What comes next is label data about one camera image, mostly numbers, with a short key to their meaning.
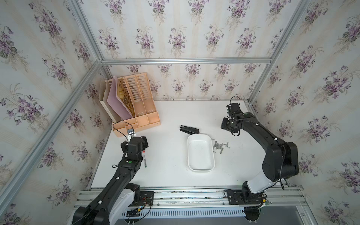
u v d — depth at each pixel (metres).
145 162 0.86
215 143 0.95
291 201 0.76
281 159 0.44
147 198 0.73
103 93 0.83
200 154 0.89
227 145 0.94
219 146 0.93
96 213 0.39
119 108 0.88
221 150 0.91
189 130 0.99
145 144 0.77
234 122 0.65
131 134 0.69
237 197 0.73
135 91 1.10
